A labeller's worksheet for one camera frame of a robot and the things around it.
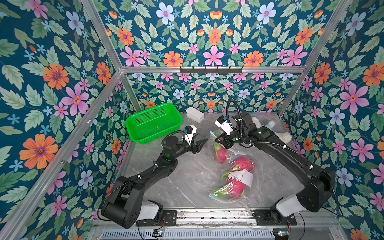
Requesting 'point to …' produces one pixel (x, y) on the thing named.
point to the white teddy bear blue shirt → (285, 138)
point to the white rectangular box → (195, 115)
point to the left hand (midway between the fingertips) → (204, 136)
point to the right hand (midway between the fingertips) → (219, 135)
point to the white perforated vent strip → (188, 233)
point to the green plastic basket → (155, 124)
